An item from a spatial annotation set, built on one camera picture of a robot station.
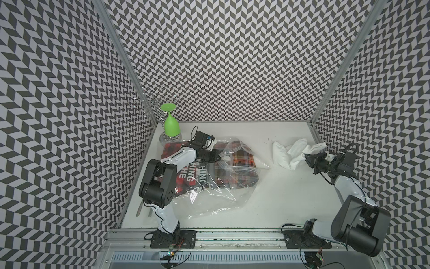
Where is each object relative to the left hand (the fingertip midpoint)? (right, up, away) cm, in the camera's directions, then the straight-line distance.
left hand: (220, 159), depth 92 cm
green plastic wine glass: (-26, +18, -5) cm, 32 cm away
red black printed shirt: (-15, -8, -5) cm, 18 cm away
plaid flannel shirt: (+9, -5, -3) cm, 11 cm away
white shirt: (+41, +1, +4) cm, 41 cm away
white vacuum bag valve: (+4, 0, +1) cm, 4 cm away
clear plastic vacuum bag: (-9, -14, -6) cm, 18 cm away
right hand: (+42, +3, -8) cm, 43 cm away
